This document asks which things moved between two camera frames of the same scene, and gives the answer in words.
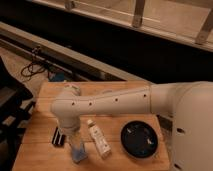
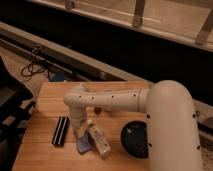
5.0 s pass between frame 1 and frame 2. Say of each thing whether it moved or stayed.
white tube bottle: stayed
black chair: stayed
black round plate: stayed
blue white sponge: moved
